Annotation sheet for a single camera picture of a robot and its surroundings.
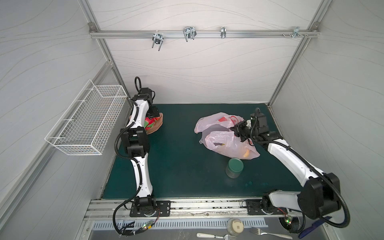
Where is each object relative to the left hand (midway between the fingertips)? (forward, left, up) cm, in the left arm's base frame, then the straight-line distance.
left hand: (153, 113), depth 98 cm
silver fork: (-60, -59, -12) cm, 85 cm away
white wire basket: (-25, +22, +18) cm, 38 cm away
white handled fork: (-63, -44, -13) cm, 78 cm away
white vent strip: (-59, -1, -13) cm, 61 cm away
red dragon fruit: (-4, +3, -5) cm, 7 cm away
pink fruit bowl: (-2, -1, -10) cm, 10 cm away
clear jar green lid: (-34, -50, -4) cm, 61 cm away
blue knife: (-57, -86, -13) cm, 104 cm away
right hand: (-13, -49, +8) cm, 51 cm away
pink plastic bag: (-23, -41, +9) cm, 48 cm away
